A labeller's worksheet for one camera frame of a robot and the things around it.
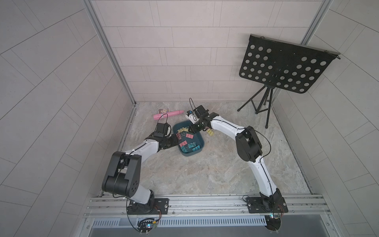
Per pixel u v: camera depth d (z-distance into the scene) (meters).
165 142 0.75
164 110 1.09
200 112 0.79
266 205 0.63
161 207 0.71
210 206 0.73
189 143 0.93
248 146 0.58
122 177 0.43
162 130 0.72
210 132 0.97
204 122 0.74
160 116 1.05
